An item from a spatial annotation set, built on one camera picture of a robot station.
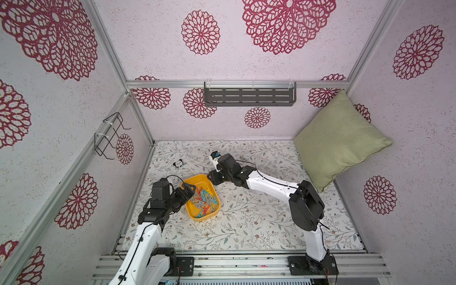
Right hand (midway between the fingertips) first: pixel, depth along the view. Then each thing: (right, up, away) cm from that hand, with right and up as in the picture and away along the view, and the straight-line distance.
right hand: (208, 173), depth 87 cm
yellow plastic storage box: (-2, -16, +4) cm, 16 cm away
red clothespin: (-2, -18, +2) cm, 19 cm away
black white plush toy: (-20, +4, +19) cm, 28 cm away
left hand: (-7, -8, -6) cm, 13 cm away
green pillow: (+63, +18, -2) cm, 65 cm away
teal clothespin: (-3, -11, +7) cm, 13 cm away
